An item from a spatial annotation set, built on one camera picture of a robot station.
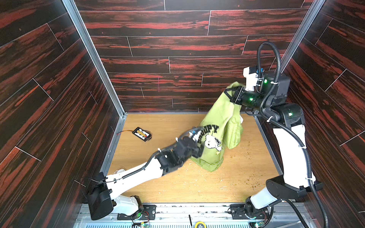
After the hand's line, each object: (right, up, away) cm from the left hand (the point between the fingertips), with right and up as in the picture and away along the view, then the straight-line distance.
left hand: (200, 140), depth 73 cm
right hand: (+10, +23, -13) cm, 29 cm away
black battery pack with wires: (-38, +1, +32) cm, 49 cm away
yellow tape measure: (0, -41, -4) cm, 41 cm away
